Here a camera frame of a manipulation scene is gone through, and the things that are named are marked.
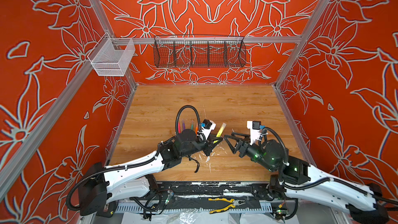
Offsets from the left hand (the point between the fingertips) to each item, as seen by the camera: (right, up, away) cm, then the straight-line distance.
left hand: (221, 136), depth 67 cm
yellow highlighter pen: (-1, +2, -1) cm, 3 cm away
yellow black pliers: (+7, -31, +3) cm, 32 cm away
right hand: (+1, +1, -5) cm, 5 cm away
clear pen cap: (0, +5, -2) cm, 6 cm away
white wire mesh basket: (-64, +43, +26) cm, 81 cm away
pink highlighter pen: (-20, +3, +7) cm, 21 cm away
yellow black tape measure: (-50, -33, 0) cm, 60 cm away
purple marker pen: (-20, 0, +30) cm, 36 cm away
